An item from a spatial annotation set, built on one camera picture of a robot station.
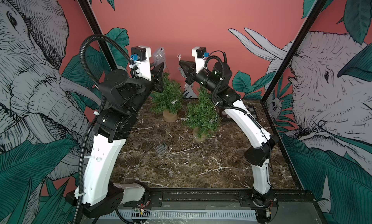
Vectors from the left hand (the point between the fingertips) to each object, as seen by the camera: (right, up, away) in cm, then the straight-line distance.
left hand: (159, 61), depth 48 cm
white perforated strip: (+2, -68, +22) cm, 72 cm away
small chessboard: (+57, -15, +63) cm, 87 cm away
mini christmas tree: (+17, -20, +23) cm, 35 cm away
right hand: (+6, +4, +11) cm, 13 cm away
